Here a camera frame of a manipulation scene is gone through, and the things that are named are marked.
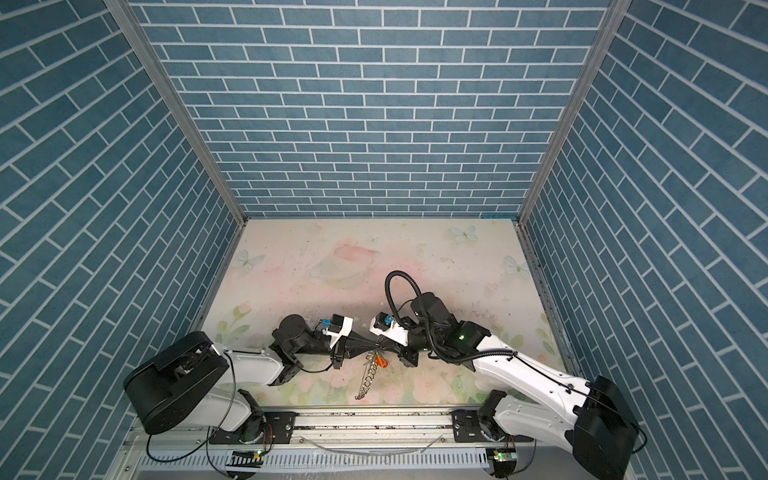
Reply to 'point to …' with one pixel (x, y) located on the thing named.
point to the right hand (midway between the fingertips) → (379, 340)
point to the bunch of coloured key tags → (381, 359)
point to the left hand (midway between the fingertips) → (373, 350)
